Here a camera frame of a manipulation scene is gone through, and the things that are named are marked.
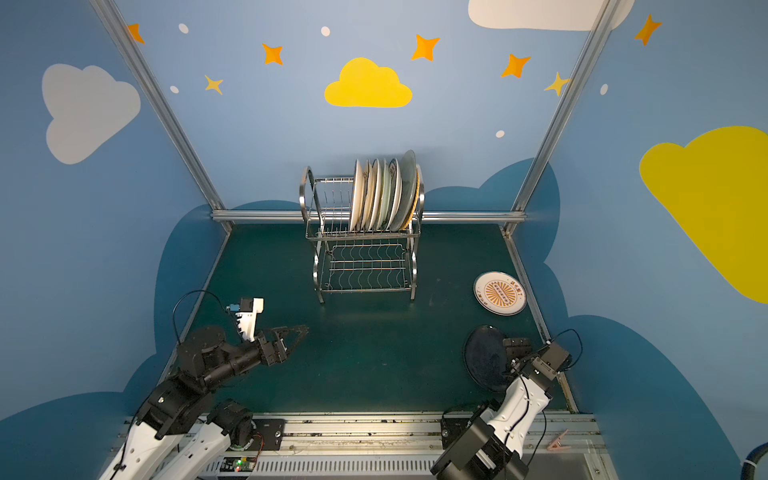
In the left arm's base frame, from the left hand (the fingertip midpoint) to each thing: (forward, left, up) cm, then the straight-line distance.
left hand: (303, 331), depth 67 cm
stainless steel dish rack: (+36, -4, -20) cm, 41 cm away
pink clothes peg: (-18, -62, -23) cm, 69 cm away
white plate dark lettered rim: (+48, -20, +1) cm, 52 cm away
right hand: (+4, -57, -19) cm, 60 cm away
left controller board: (-24, +16, -24) cm, 37 cm away
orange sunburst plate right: (+26, -58, -24) cm, 68 cm away
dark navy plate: (+5, -50, -26) cm, 57 cm away
